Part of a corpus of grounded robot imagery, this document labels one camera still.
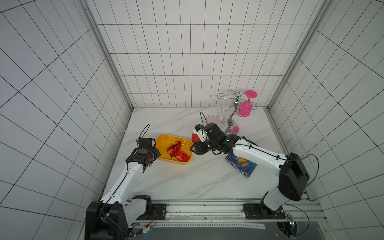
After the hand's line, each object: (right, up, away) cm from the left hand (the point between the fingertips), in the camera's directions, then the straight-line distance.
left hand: (155, 155), depth 86 cm
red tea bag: (+15, -1, +3) cm, 15 cm away
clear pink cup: (+35, +21, +18) cm, 45 cm away
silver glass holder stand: (+47, +32, 0) cm, 57 cm away
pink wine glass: (+56, +28, +7) cm, 63 cm away
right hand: (+20, +5, -7) cm, 22 cm away
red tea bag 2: (+12, +4, +4) cm, 13 cm away
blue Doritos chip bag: (+53, -7, +1) cm, 54 cm away
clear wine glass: (+41, +21, +4) cm, 46 cm away
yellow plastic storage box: (+3, +6, +9) cm, 11 cm away
